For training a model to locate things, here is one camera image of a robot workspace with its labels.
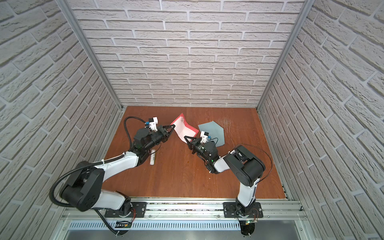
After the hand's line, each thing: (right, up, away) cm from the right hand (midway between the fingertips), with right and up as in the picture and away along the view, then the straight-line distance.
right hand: (183, 136), depth 82 cm
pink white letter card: (0, +4, +5) cm, 6 cm away
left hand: (-3, +7, -3) cm, 8 cm away
